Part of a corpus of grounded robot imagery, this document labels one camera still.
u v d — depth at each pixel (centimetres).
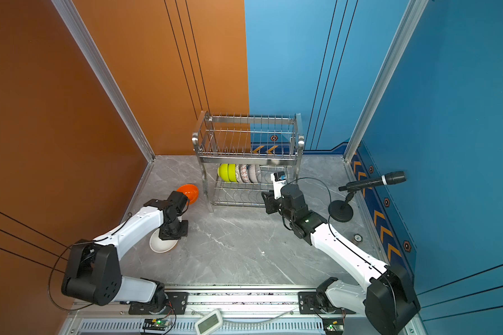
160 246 86
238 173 99
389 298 39
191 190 102
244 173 98
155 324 71
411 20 71
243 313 73
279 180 67
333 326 70
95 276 43
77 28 74
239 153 75
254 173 99
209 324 68
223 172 99
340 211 95
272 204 70
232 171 99
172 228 72
